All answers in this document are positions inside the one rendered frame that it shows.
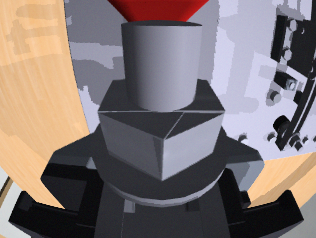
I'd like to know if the grey fixture plate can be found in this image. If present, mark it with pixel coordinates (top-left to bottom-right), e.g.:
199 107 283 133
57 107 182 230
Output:
64 0 316 161

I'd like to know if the black toggle clamp with red handle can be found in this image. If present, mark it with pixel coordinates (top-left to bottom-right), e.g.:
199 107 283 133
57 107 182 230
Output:
270 0 316 152

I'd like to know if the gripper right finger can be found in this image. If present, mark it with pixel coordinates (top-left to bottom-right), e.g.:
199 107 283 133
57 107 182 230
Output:
225 136 265 192

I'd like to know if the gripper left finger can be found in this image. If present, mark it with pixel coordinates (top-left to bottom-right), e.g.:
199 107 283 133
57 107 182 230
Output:
47 133 96 169

